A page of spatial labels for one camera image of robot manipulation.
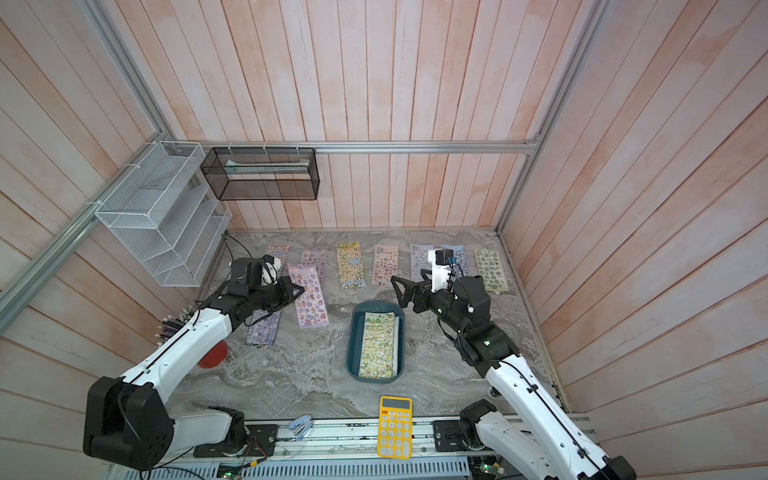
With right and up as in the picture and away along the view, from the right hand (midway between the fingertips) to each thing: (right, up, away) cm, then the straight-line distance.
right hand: (406, 274), depth 71 cm
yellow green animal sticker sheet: (-7, -25, +15) cm, 30 cm away
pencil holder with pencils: (-61, -13, +6) cm, 63 cm away
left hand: (-28, -6, +12) cm, 31 cm away
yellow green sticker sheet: (-17, +1, +37) cm, 41 cm away
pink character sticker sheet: (-26, -9, +12) cm, 30 cm away
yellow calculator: (-2, -39, +3) cm, 39 cm away
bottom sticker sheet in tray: (-4, +2, +40) cm, 40 cm away
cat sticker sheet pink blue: (-46, +7, +43) cm, 63 cm away
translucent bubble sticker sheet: (+9, +3, +40) cm, 41 cm away
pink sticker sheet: (-31, +4, +40) cm, 51 cm away
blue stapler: (-27, -39, +4) cm, 47 cm away
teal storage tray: (-14, -18, +21) cm, 31 cm away
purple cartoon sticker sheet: (-43, -20, +22) cm, 52 cm away
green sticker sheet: (+35, 0, +37) cm, 51 cm away
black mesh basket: (-49, +35, +35) cm, 69 cm away
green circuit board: (+20, -47, 0) cm, 51 cm away
